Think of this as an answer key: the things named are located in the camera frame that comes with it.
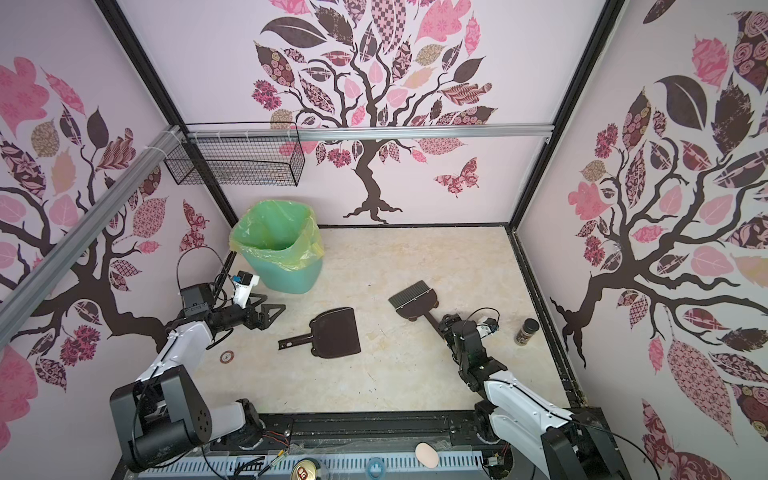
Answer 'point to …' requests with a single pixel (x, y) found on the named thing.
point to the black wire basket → (242, 154)
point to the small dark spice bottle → (529, 326)
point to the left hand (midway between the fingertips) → (274, 305)
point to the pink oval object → (427, 455)
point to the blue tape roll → (375, 468)
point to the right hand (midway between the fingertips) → (448, 322)
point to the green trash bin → (279, 278)
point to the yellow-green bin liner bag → (283, 232)
